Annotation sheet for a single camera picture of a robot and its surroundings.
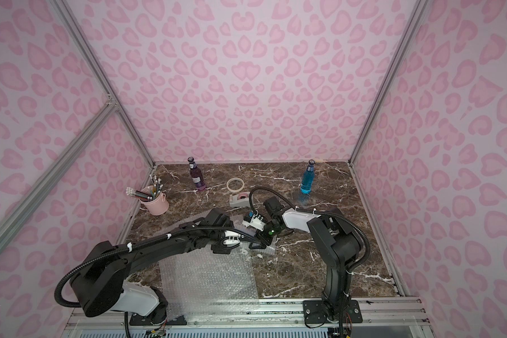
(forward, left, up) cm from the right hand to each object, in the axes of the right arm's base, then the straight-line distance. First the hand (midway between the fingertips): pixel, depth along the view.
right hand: (257, 240), depth 90 cm
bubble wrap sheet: (-19, +18, +1) cm, 26 cm away
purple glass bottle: (+28, +29, +11) cm, 42 cm away
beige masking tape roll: (+26, +12, -1) cm, 29 cm away
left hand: (+1, +10, +5) cm, 11 cm away
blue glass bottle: (+31, -25, +3) cm, 40 cm away
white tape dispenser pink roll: (+19, +8, +3) cm, 20 cm away
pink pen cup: (+14, +47, +4) cm, 49 cm away
